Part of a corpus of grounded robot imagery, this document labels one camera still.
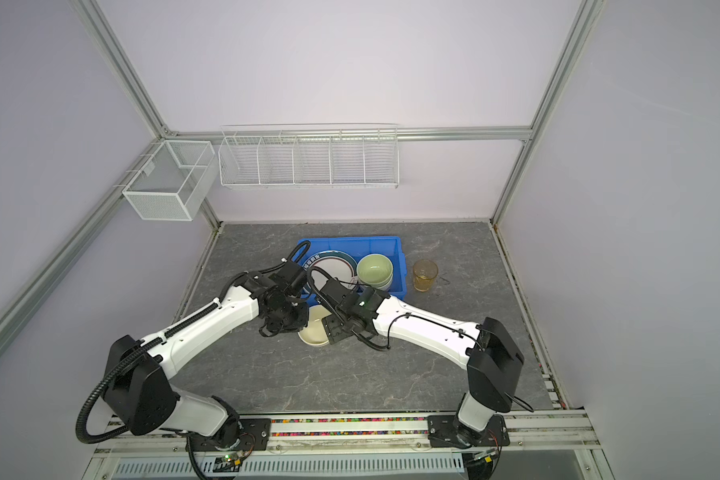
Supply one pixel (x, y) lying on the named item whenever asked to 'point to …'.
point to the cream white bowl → (379, 286)
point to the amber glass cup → (424, 272)
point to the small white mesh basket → (173, 182)
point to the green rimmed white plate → (337, 263)
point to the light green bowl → (375, 270)
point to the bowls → (314, 333)
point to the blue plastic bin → (391, 247)
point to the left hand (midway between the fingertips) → (302, 330)
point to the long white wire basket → (309, 155)
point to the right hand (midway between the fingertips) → (340, 327)
